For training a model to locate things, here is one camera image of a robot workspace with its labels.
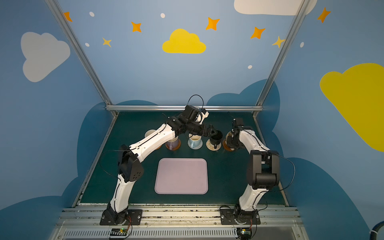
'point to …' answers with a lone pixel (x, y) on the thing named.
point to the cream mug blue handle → (195, 140)
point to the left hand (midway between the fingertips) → (211, 130)
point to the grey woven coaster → (195, 148)
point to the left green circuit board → (118, 232)
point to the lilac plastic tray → (181, 176)
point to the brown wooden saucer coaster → (226, 147)
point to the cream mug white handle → (149, 132)
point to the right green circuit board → (244, 232)
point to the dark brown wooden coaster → (178, 146)
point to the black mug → (216, 139)
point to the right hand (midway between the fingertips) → (235, 143)
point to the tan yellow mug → (229, 134)
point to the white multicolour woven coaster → (211, 146)
